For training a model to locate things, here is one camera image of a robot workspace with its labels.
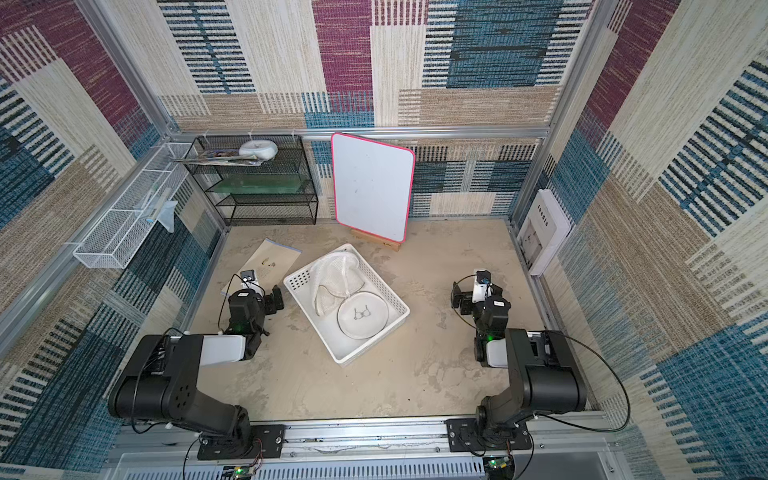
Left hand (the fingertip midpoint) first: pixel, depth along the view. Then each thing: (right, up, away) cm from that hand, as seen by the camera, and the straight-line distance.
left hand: (259, 288), depth 94 cm
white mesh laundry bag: (+24, -1, +3) cm, 24 cm away
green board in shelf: (0, +32, +1) cm, 32 cm away
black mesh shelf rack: (-10, +28, +25) cm, 39 cm away
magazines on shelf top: (-10, +40, -1) cm, 41 cm away
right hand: (+65, +3, -2) cm, 65 cm away
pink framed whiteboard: (+35, +32, +6) cm, 48 cm away
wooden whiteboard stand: (+39, +14, +14) cm, 44 cm away
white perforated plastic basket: (+26, -17, -3) cm, 31 cm away
